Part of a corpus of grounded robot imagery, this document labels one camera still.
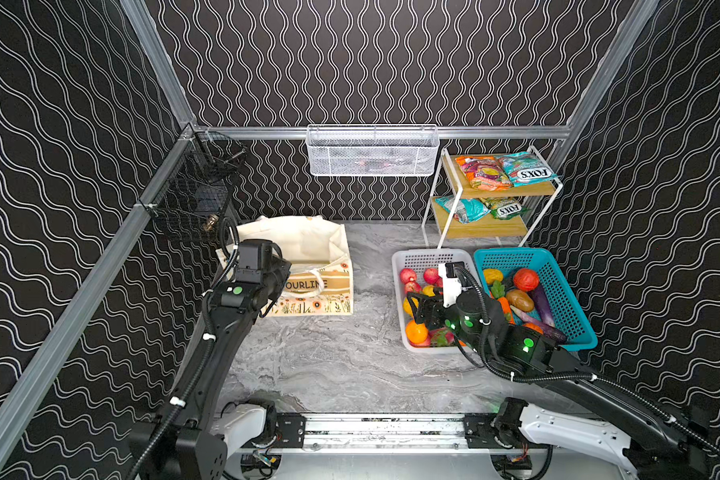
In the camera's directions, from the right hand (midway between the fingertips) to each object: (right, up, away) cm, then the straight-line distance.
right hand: (420, 293), depth 70 cm
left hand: (-31, +8, +8) cm, 33 cm away
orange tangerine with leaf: (+1, -12, +8) cm, 14 cm away
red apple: (+1, +2, +29) cm, 29 cm away
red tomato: (+38, +1, +23) cm, 45 cm away
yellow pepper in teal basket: (+30, +2, +30) cm, 43 cm away
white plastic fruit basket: (+8, +7, +30) cm, 32 cm away
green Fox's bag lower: (+34, +24, +29) cm, 51 cm away
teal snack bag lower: (+22, +24, +30) cm, 44 cm away
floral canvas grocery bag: (-24, +3, +8) cm, 26 cm away
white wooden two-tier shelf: (+30, +29, +33) cm, 54 cm away
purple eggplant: (+42, -6, +23) cm, 48 cm away
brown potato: (+36, -5, +23) cm, 43 cm away
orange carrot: (+31, -3, +27) cm, 41 cm away
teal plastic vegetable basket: (+47, -9, +18) cm, 52 cm away
